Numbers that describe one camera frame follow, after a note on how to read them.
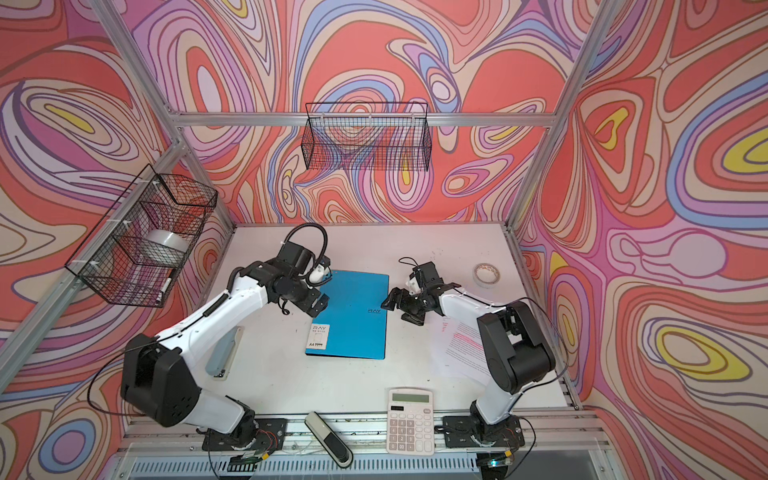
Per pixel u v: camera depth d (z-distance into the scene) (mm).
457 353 865
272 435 731
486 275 1044
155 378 415
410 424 734
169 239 740
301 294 719
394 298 823
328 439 690
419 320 837
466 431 727
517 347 477
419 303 721
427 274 750
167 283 729
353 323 904
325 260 761
